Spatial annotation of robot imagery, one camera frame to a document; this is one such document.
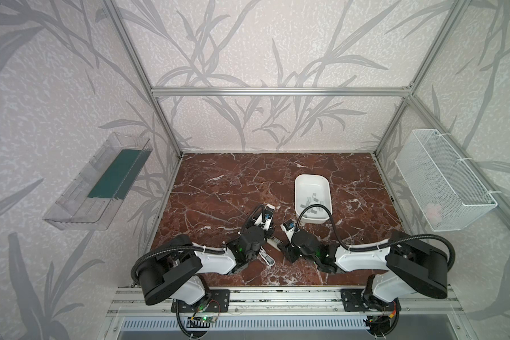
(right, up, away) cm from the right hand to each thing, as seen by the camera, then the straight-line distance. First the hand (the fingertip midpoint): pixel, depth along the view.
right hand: (281, 236), depth 86 cm
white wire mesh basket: (+48, +20, -25) cm, 58 cm away
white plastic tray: (+17, +18, +17) cm, 30 cm away
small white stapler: (-6, -7, -3) cm, 10 cm away
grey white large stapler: (-3, -2, -1) cm, 4 cm away
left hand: (-4, +13, -3) cm, 14 cm away
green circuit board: (-27, -23, -15) cm, 39 cm away
